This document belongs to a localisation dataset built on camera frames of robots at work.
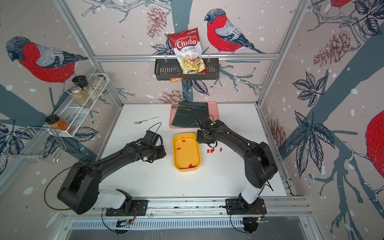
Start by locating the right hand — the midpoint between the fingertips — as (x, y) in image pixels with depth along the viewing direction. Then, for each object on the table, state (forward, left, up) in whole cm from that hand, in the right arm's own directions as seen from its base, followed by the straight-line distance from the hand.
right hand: (199, 139), depth 88 cm
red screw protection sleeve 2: (-13, +5, -10) cm, 17 cm away
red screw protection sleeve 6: (-1, -9, -11) cm, 14 cm away
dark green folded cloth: (+24, +10, -10) cm, 27 cm away
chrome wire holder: (-19, +65, +23) cm, 71 cm away
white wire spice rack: (-2, +66, +21) cm, 69 cm away
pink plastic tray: (+33, -10, -10) cm, 36 cm away
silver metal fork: (+19, +46, -10) cm, 51 cm away
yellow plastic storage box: (-5, +8, -9) cm, 13 cm away
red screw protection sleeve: (-2, +13, -10) cm, 17 cm away
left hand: (-7, +19, -4) cm, 20 cm away
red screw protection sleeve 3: (-13, +3, -10) cm, 17 cm away
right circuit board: (-40, -26, -11) cm, 49 cm away
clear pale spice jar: (+21, +59, +25) cm, 68 cm away
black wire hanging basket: (+37, +23, +24) cm, 50 cm away
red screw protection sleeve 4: (-2, -6, -11) cm, 12 cm away
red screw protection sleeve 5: (-2, -8, -11) cm, 14 cm away
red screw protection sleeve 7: (-1, -14, -11) cm, 18 cm away
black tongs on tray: (+34, +11, -9) cm, 37 cm away
